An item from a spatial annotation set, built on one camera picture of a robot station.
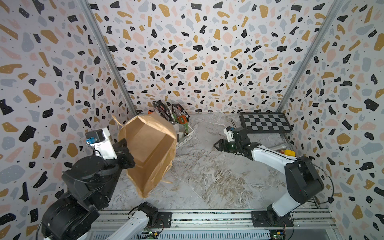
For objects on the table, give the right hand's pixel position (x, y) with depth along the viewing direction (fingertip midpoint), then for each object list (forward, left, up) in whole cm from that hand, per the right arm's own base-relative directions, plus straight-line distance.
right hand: (218, 146), depth 89 cm
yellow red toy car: (0, -44, -6) cm, 44 cm away
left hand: (-21, +33, +34) cm, 52 cm away
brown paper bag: (-5, +36, +12) cm, 38 cm away
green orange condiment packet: (+18, +23, +4) cm, 30 cm away
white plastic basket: (+12, +19, -6) cm, 24 cm away
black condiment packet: (+21, +36, +12) cm, 43 cm away
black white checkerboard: (+28, -45, -9) cm, 54 cm away
